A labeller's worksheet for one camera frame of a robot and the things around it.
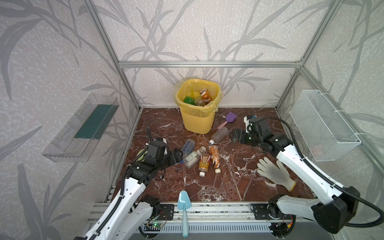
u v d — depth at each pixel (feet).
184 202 2.50
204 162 2.81
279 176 2.77
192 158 2.83
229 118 3.76
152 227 2.35
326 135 2.07
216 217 2.40
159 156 1.91
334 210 1.21
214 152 2.94
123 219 1.42
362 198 1.22
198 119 2.76
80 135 2.10
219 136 3.20
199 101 3.28
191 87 3.23
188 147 3.01
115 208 1.37
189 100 3.24
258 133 1.85
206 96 3.22
